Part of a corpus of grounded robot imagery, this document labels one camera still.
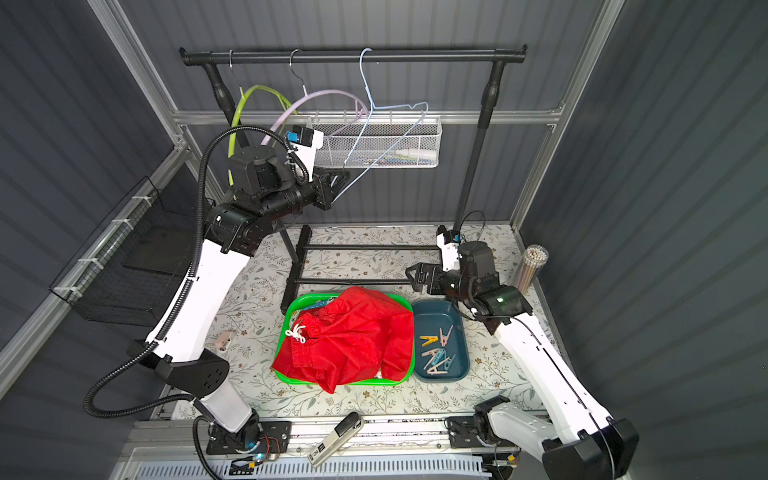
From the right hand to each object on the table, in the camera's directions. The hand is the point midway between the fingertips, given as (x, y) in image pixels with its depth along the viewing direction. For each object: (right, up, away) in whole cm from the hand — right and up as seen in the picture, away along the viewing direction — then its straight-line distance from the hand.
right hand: (426, 271), depth 73 cm
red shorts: (-17, -16, -1) cm, 23 cm away
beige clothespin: (+3, -28, +10) cm, 30 cm away
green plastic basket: (-33, -26, -1) cm, 42 cm away
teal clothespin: (+7, -27, +12) cm, 30 cm away
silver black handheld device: (-20, -38, -2) cm, 43 cm away
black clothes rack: (-42, +5, +31) cm, 52 cm away
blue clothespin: (+8, -27, +12) cm, 31 cm away
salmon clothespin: (+7, -21, +16) cm, 28 cm away
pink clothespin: (+3, -25, +14) cm, 29 cm away
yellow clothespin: (+3, -22, +16) cm, 27 cm away
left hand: (-17, +20, -13) cm, 29 cm away
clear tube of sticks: (+33, +3, +14) cm, 36 cm away
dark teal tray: (+6, -23, +16) cm, 29 cm away
